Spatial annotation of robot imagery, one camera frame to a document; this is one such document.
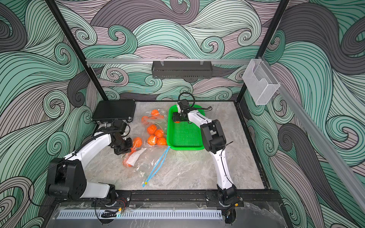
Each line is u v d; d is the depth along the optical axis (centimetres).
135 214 70
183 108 84
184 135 98
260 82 73
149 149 87
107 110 118
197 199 74
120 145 71
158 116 103
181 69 100
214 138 60
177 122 103
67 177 41
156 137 90
